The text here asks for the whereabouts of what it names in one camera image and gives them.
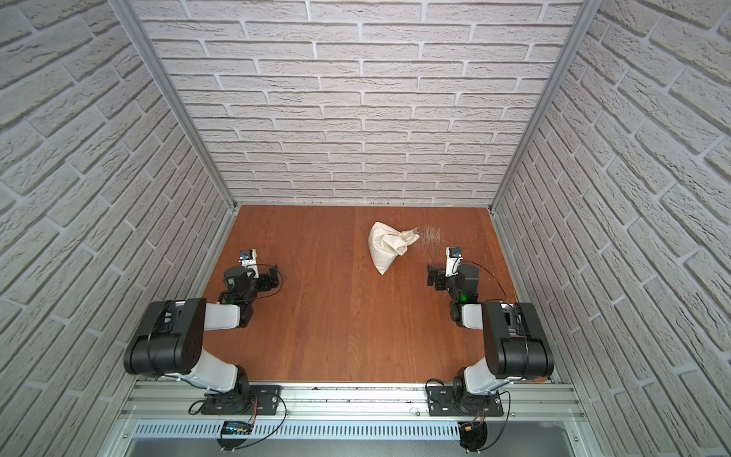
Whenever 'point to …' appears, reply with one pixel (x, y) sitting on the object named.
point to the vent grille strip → (195, 430)
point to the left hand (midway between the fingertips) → (258, 261)
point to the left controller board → (234, 434)
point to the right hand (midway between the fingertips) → (435, 262)
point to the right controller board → (472, 435)
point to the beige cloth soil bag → (385, 244)
